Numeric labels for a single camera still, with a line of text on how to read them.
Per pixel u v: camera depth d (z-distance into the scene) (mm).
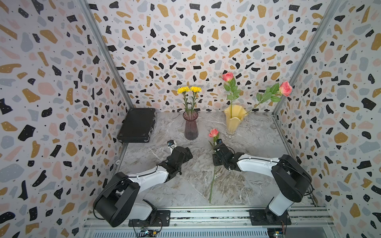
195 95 899
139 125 1065
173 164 675
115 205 416
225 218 761
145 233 718
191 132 1099
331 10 722
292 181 459
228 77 900
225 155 714
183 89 873
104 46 822
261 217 736
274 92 779
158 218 730
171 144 793
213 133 1040
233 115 988
